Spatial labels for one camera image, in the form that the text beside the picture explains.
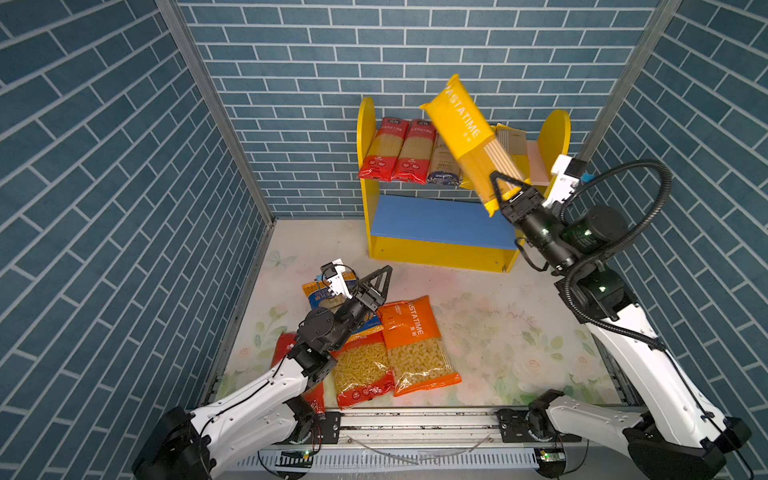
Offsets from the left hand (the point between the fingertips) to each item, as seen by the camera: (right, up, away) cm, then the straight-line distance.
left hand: (390, 273), depth 66 cm
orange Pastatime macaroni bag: (+7, -25, +16) cm, 31 cm away
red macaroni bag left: (-19, -32, +9) cm, 39 cm away
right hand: (+17, +19, -14) cm, 29 cm away
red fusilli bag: (-8, -27, +13) cm, 31 cm away
